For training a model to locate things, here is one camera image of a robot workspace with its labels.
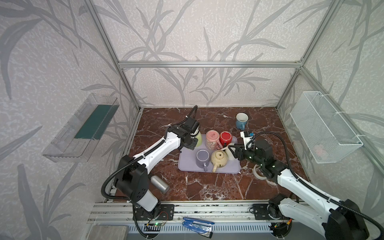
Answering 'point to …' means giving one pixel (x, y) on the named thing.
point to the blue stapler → (200, 227)
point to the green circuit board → (156, 224)
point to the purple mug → (202, 159)
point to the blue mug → (241, 120)
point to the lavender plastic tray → (187, 164)
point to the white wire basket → (328, 137)
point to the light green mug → (199, 138)
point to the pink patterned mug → (212, 140)
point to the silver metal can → (160, 183)
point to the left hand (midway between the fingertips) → (192, 138)
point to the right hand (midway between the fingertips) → (231, 141)
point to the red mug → (225, 138)
